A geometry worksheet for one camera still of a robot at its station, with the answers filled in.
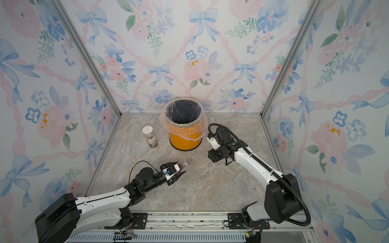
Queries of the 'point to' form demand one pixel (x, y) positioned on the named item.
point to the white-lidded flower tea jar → (150, 136)
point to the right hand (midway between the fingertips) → (211, 147)
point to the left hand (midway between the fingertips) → (182, 164)
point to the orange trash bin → (180, 144)
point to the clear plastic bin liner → (184, 117)
